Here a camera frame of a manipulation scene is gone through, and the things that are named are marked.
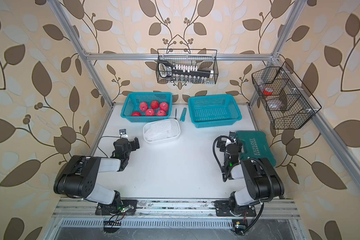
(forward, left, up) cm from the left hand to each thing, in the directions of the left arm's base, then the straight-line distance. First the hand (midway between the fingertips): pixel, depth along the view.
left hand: (125, 137), depth 94 cm
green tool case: (-4, -82, 0) cm, 82 cm away
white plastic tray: (+11, -11, -1) cm, 16 cm away
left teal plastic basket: (+30, -1, -3) cm, 31 cm away
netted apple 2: (+31, -14, -1) cm, 34 cm away
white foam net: (+9, -21, -3) cm, 23 cm away
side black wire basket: (+6, -91, +25) cm, 95 cm away
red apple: (+22, -20, -1) cm, 30 cm away
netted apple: (+29, -21, 0) cm, 36 cm away
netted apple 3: (+29, -6, 0) cm, 29 cm away
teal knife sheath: (+22, -36, -5) cm, 42 cm away
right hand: (-1, -65, +3) cm, 65 cm away
